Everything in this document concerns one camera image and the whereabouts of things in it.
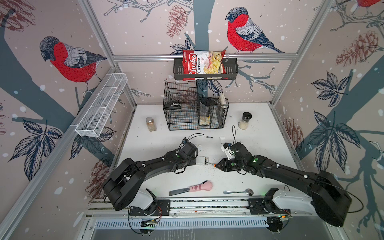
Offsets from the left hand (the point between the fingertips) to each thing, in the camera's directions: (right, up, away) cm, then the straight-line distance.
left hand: (193, 159), depth 87 cm
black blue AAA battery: (+10, +11, +14) cm, 20 cm away
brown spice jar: (-29, +20, +11) cm, 37 cm away
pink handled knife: (+7, -11, -9) cm, 16 cm away
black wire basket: (-8, +30, +27) cm, 41 cm away
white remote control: (+4, -1, +3) cm, 5 cm away
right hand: (+13, -3, -6) cm, 15 cm away
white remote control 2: (+4, +6, +8) cm, 11 cm away
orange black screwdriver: (+12, -2, -4) cm, 13 cm away
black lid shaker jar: (+35, +20, +15) cm, 43 cm away
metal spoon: (+31, -15, -8) cm, 35 cm away
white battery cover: (+20, +10, +13) cm, 25 cm away
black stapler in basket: (-13, +32, +3) cm, 35 cm away
